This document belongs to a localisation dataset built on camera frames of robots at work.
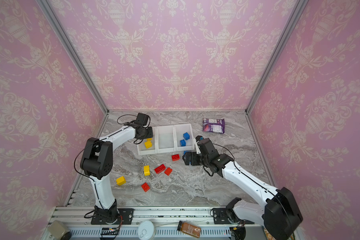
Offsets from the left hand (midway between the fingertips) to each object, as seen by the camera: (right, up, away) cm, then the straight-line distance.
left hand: (151, 133), depth 100 cm
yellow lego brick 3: (0, -21, -11) cm, 24 cm away
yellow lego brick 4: (-13, -25, -16) cm, 33 cm away
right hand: (+26, -11, -18) cm, 33 cm away
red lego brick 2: (+13, -22, -10) cm, 27 cm away
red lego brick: (+17, -15, -6) cm, 23 cm away
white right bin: (+19, +2, +4) cm, 19 cm away
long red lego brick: (+8, -21, -10) cm, 24 cm away
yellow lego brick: (0, -3, -3) cm, 4 cm away
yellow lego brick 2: (-2, -7, -1) cm, 7 cm away
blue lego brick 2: (+21, -6, -1) cm, 22 cm away
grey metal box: (-37, -42, -31) cm, 64 cm away
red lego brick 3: (+1, -29, -17) cm, 33 cm away
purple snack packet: (+44, +5, +9) cm, 45 cm away
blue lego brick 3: (+31, -1, -26) cm, 40 cm away
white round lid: (+5, -41, -33) cm, 53 cm away
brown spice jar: (+25, -41, -32) cm, 58 cm away
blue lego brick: (+24, -2, +3) cm, 24 cm away
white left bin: (-6, -11, -1) cm, 12 cm away
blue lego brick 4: (+23, -11, -3) cm, 26 cm away
